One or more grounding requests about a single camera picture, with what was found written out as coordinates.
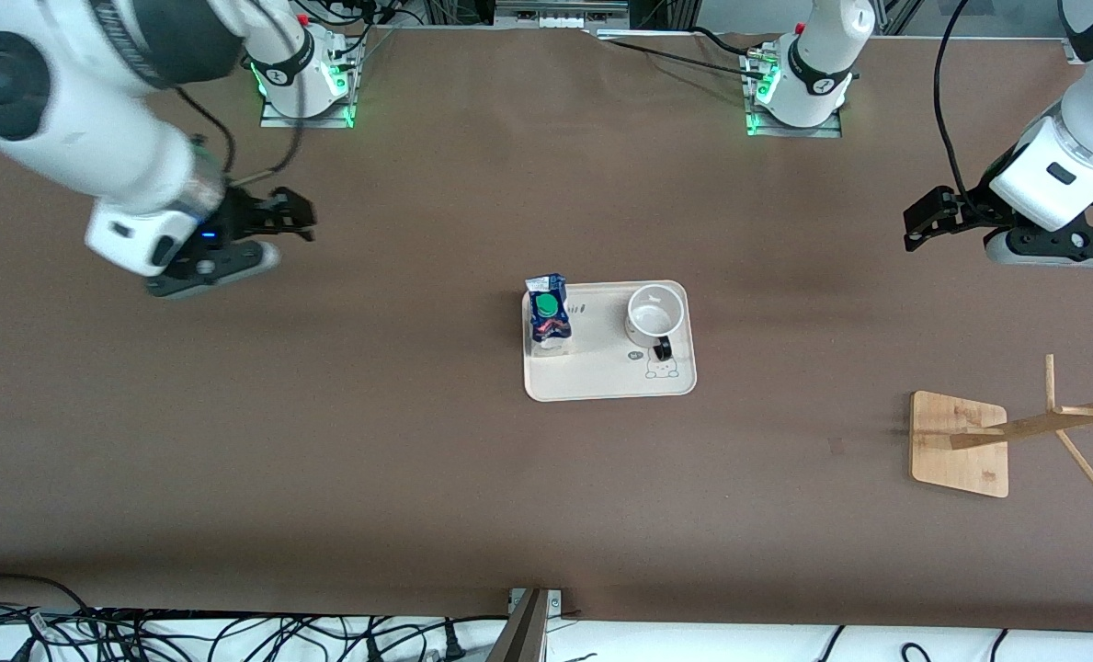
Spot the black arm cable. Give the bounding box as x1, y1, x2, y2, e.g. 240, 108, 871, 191
932, 0, 999, 222
174, 83, 308, 187

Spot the cream rabbit print tray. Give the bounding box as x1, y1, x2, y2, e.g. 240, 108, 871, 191
521, 280, 698, 404

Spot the grey power strip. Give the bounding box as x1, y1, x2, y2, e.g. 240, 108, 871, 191
494, 0, 632, 29

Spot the short black table cable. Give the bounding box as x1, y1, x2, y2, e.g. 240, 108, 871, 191
689, 26, 781, 60

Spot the long black table cable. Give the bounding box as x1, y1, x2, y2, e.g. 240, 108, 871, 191
599, 39, 775, 80

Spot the metal bracket with dark bar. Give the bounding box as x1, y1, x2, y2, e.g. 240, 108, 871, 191
484, 587, 565, 662

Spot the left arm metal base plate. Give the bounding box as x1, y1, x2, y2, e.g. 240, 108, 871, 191
741, 41, 844, 139

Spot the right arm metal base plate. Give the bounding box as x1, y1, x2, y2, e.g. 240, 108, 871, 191
259, 28, 365, 130

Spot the black looped floor cable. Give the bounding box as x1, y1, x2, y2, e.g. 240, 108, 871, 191
0, 574, 98, 662

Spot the wooden cup rack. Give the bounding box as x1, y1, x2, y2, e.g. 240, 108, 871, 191
909, 354, 1093, 499

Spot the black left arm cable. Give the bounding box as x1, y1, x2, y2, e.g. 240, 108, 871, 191
932, 0, 999, 222

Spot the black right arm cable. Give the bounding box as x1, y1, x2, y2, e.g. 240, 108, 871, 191
174, 83, 308, 187

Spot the white mug black handle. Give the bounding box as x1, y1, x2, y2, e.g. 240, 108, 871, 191
624, 284, 687, 361

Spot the blue white milk carton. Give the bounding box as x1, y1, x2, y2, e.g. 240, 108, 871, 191
524, 273, 572, 355

